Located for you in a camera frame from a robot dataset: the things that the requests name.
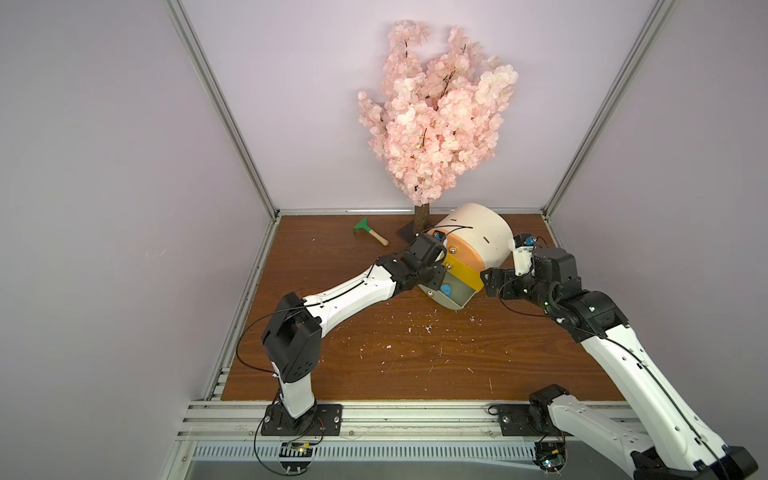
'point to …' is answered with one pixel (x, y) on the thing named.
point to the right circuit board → (550, 456)
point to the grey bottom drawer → (461, 293)
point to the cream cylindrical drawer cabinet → (489, 227)
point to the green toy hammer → (364, 223)
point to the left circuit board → (295, 457)
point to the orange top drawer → (458, 248)
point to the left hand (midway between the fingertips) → (443, 269)
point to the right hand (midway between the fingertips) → (500, 266)
